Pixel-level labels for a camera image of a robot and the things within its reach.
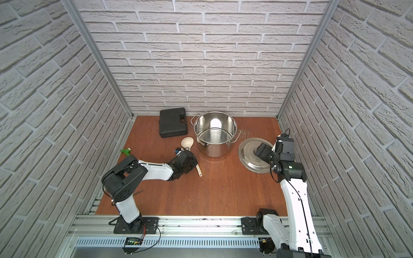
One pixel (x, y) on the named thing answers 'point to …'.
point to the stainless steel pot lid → (250, 160)
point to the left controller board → (132, 241)
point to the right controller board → (266, 245)
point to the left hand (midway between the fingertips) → (194, 155)
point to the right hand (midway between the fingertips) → (267, 151)
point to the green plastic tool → (126, 151)
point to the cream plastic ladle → (187, 142)
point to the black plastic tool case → (172, 122)
